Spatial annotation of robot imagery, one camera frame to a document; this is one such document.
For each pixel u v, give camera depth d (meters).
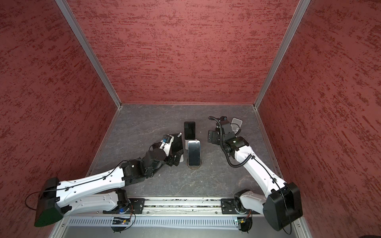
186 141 0.97
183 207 0.76
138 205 0.74
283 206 0.39
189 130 1.08
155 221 0.71
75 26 0.77
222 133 0.61
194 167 0.87
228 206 0.74
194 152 0.84
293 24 0.77
